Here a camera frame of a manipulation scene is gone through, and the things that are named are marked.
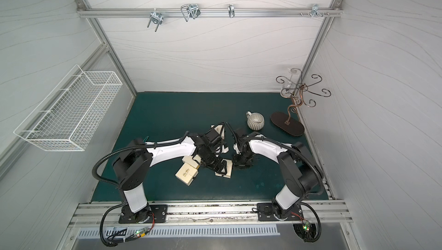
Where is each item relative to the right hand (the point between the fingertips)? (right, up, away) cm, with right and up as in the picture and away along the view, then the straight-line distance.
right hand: (239, 154), depth 85 cm
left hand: (-8, -5, -3) cm, 10 cm away
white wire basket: (-71, +19, -17) cm, 76 cm away
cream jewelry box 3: (-26, -8, -3) cm, 28 cm away
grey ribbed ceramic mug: (+12, +15, +19) cm, 27 cm away
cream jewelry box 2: (-21, 0, -14) cm, 25 cm away
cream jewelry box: (-5, -6, -2) cm, 8 cm away
